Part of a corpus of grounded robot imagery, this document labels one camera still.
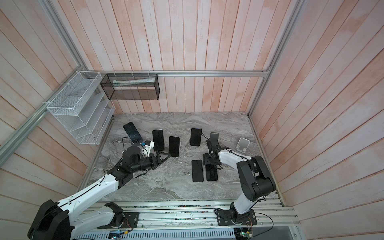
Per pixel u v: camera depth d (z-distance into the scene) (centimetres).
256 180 47
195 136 98
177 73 95
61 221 39
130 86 105
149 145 75
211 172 97
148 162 70
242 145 96
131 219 73
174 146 93
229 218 73
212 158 70
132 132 98
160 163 68
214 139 80
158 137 95
